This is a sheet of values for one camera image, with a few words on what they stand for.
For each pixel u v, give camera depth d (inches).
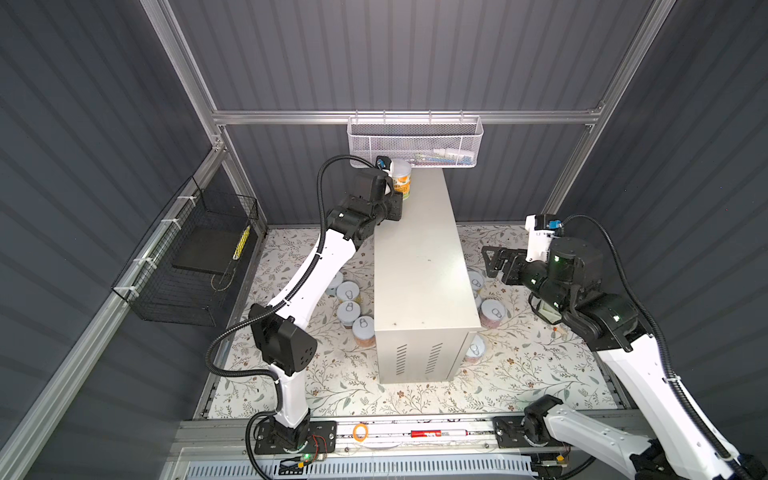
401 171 29.4
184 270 28.3
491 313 35.3
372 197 22.7
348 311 35.7
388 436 29.7
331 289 37.7
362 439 29.0
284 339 17.9
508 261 22.2
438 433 29.0
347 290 37.1
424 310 22.9
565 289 17.5
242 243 31.5
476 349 32.5
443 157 36.0
